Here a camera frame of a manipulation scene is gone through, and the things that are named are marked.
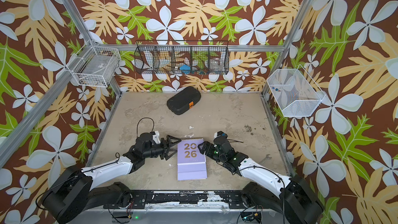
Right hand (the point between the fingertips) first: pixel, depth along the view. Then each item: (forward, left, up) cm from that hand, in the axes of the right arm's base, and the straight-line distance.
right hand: (200, 148), depth 83 cm
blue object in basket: (+43, +9, +21) cm, 48 cm away
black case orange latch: (+37, +11, -1) cm, 38 cm away
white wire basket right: (+25, -52, +19) cm, 61 cm away
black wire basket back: (+52, +13, +23) cm, 58 cm away
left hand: (+1, +10, +4) cm, 11 cm away
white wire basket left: (+37, +60, +27) cm, 76 cm away
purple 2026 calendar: (-6, +5, -2) cm, 8 cm away
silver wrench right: (-3, -38, -9) cm, 39 cm away
